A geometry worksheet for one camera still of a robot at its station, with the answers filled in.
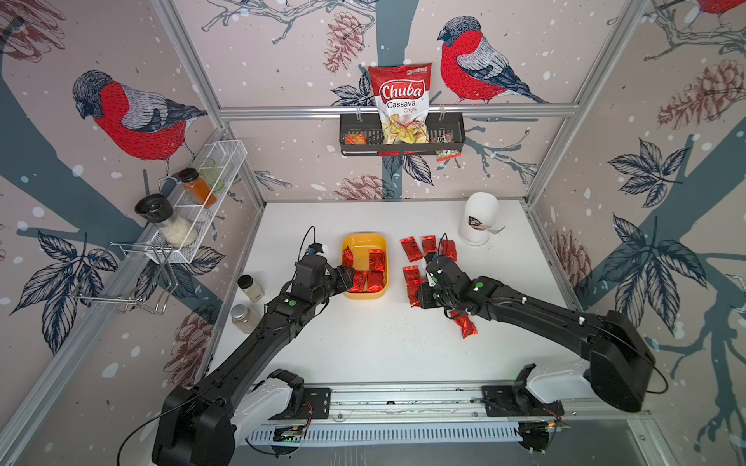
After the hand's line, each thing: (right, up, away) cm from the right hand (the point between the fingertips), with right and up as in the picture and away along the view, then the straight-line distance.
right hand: (416, 294), depth 83 cm
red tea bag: (+14, +12, +20) cm, 27 cm away
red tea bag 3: (+1, +11, +21) cm, 24 cm away
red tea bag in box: (-18, +1, +11) cm, 21 cm away
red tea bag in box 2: (-12, +2, +12) cm, 17 cm away
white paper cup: (+27, +25, +21) cm, 42 cm away
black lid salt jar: (-58, +19, -17) cm, 64 cm away
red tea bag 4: (0, -1, +2) cm, 3 cm away
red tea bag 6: (+14, -8, +1) cm, 17 cm away
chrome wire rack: (-62, +9, -23) cm, 67 cm away
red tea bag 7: (-22, +9, +15) cm, 28 cm away
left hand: (-18, +8, -2) cm, 20 cm away
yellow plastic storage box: (-17, +13, +20) cm, 30 cm away
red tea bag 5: (0, +3, +12) cm, 13 cm away
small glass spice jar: (-51, +2, +4) cm, 51 cm away
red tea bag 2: (+8, +13, +21) cm, 26 cm away
